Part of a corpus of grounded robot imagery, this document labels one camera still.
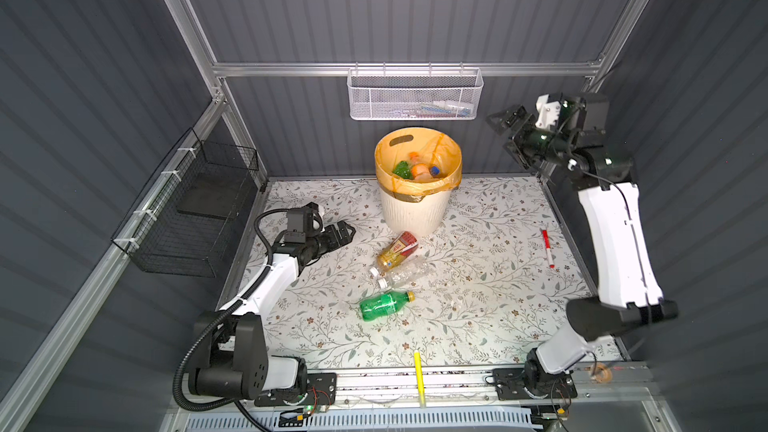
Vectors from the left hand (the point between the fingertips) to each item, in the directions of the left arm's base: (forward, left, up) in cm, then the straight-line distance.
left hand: (343, 234), depth 87 cm
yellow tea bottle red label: (0, -19, -7) cm, 20 cm away
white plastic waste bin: (+6, -23, -1) cm, 24 cm away
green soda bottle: (+24, -20, +3) cm, 31 cm away
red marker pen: (0, -67, -12) cm, 68 cm away
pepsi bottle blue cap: (+23, -31, +3) cm, 38 cm away
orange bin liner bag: (+26, -31, +10) cm, 41 cm away
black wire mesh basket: (-2, +37, +14) cm, 40 cm away
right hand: (+3, -37, +34) cm, 50 cm away
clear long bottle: (-7, -19, -12) cm, 23 cm away
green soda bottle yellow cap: (-18, -12, -9) cm, 23 cm away
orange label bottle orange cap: (+17, -25, +8) cm, 31 cm away
